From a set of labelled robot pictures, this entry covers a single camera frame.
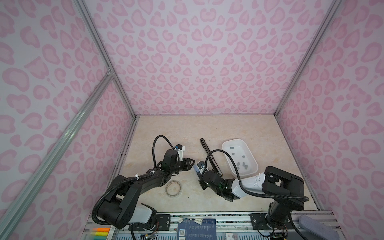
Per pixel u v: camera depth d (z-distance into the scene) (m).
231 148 1.01
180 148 0.82
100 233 0.72
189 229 0.70
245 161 0.94
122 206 0.42
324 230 0.69
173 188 0.85
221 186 0.66
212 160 0.93
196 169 0.77
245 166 0.93
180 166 0.77
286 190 0.45
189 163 0.82
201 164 0.74
